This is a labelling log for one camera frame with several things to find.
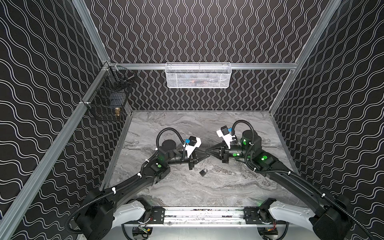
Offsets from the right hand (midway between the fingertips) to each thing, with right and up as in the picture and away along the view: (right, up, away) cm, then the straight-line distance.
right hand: (207, 151), depth 68 cm
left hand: (+2, -2, -3) cm, 4 cm away
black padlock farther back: (0, -16, +22) cm, 27 cm away
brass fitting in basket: (-47, +20, +14) cm, 53 cm away
